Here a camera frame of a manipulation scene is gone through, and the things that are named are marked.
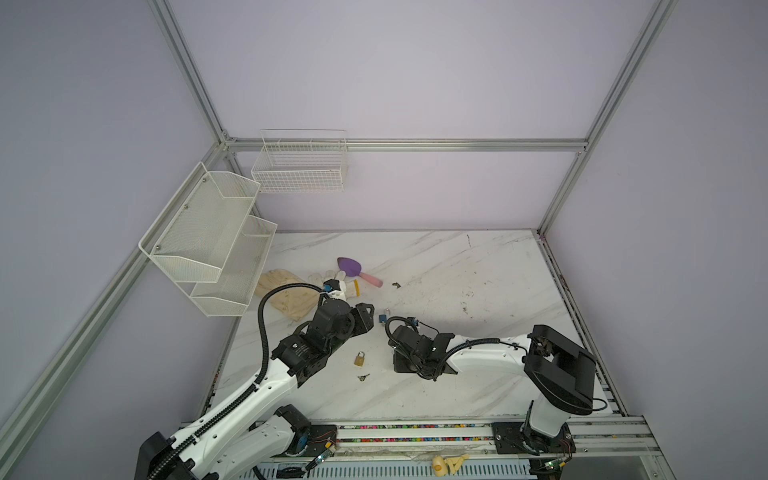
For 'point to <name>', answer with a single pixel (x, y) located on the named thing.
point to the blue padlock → (383, 318)
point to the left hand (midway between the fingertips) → (366, 311)
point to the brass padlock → (359, 360)
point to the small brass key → (362, 378)
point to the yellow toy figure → (441, 465)
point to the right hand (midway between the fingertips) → (393, 364)
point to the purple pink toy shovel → (353, 268)
